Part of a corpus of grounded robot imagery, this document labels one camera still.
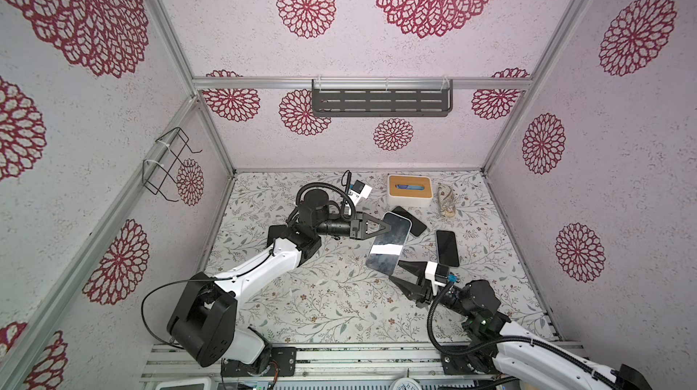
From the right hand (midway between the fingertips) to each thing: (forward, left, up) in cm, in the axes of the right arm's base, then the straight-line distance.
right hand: (395, 268), depth 65 cm
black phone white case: (+4, +2, +4) cm, 6 cm away
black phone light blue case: (+30, -14, -26) cm, 42 cm away
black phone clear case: (+19, -22, -24) cm, 38 cm away
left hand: (+7, +2, +5) cm, 9 cm away
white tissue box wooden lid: (+42, -13, -20) cm, 48 cm away
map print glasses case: (+39, -25, -23) cm, 51 cm away
